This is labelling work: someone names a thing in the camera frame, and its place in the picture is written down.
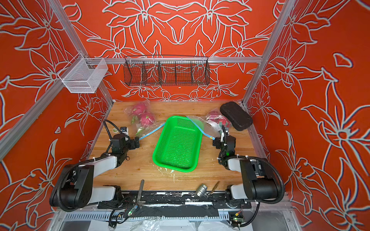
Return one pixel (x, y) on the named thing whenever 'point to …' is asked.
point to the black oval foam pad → (240, 119)
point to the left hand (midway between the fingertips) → (131, 137)
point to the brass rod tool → (215, 187)
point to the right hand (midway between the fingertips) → (223, 134)
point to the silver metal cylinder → (201, 190)
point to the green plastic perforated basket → (177, 146)
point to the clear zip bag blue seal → (140, 131)
